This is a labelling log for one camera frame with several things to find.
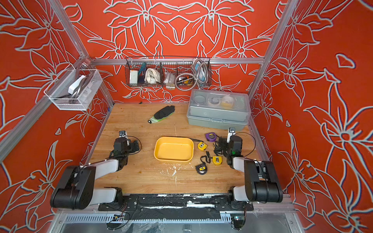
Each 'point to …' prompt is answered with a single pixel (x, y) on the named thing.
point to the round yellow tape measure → (202, 146)
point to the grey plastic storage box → (218, 108)
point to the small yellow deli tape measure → (217, 160)
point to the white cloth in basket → (152, 75)
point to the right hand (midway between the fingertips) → (226, 136)
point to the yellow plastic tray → (174, 149)
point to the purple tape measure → (211, 136)
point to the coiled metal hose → (188, 82)
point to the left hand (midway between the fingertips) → (129, 141)
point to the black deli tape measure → (201, 169)
